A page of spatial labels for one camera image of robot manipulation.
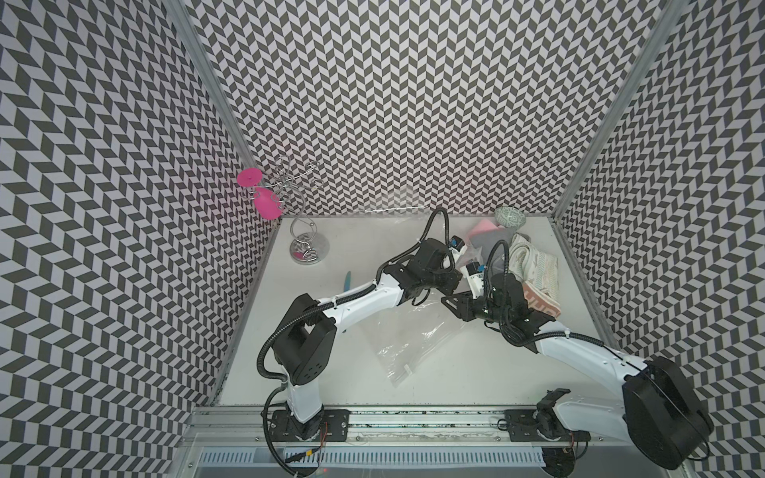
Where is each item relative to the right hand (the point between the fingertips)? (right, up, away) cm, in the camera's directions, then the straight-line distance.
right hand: (445, 304), depth 82 cm
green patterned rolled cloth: (+31, +27, +34) cm, 53 cm away
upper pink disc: (-57, +36, +5) cm, 68 cm away
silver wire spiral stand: (-46, +15, +26) cm, 55 cm away
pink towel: (+17, +23, +23) cm, 37 cm away
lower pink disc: (-56, +30, +13) cm, 65 cm away
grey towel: (+10, +17, -11) cm, 22 cm away
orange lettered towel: (+29, -1, +7) cm, 30 cm away
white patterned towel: (+28, +10, +7) cm, 30 cm away
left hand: (+4, +7, 0) cm, 8 cm away
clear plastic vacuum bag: (-11, -10, +1) cm, 15 cm away
